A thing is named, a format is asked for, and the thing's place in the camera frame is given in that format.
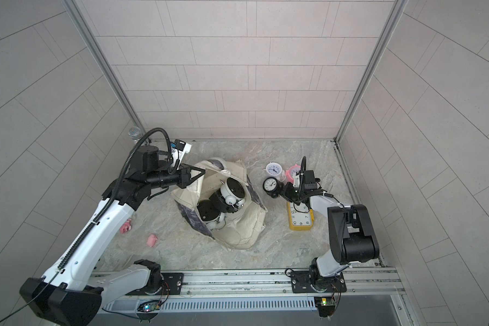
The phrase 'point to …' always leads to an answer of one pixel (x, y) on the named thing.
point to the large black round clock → (220, 202)
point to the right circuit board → (326, 305)
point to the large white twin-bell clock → (233, 192)
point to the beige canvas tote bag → (243, 227)
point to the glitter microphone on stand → (134, 132)
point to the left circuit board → (148, 306)
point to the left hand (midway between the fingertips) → (207, 170)
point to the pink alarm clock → (292, 176)
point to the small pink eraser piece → (151, 240)
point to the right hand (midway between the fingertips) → (279, 190)
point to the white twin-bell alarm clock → (274, 170)
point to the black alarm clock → (273, 187)
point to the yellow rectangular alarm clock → (301, 217)
